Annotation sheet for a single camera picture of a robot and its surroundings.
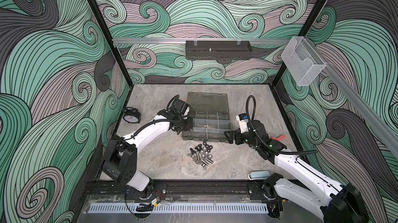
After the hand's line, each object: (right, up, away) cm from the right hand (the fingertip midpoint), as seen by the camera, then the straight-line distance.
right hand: (232, 131), depth 81 cm
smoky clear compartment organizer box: (-9, +5, +18) cm, 21 cm away
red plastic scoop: (+31, -6, +9) cm, 33 cm away
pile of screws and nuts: (-16, -14, +3) cm, 22 cm away
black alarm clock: (-59, +7, +11) cm, 60 cm away
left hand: (-21, +2, +3) cm, 22 cm away
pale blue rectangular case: (+12, -20, -7) cm, 24 cm away
